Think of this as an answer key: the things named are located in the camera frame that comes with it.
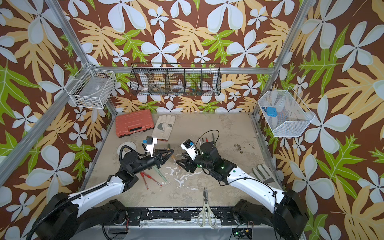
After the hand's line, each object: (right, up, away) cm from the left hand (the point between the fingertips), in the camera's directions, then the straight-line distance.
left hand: (173, 150), depth 72 cm
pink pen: (+17, +3, +32) cm, 37 cm away
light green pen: (-7, -20, +15) cm, 25 cm away
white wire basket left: (-50, +34, +15) cm, 62 cm away
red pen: (-19, -17, +16) cm, 30 cm away
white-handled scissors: (+17, -33, +5) cm, 37 cm away
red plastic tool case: (-34, +15, +37) cm, 52 cm away
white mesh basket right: (+63, +19, +13) cm, 67 cm away
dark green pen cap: (-7, -2, +29) cm, 30 cm away
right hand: (+3, -4, +2) cm, 5 cm away
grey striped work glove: (+55, -16, +17) cm, 60 cm away
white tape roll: (-34, 0, +30) cm, 45 cm away
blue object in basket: (+56, +21, +15) cm, 61 cm away
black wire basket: (-2, +43, +26) cm, 51 cm away
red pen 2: (+20, +2, +33) cm, 38 cm away
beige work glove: (-13, +11, +39) cm, 43 cm away
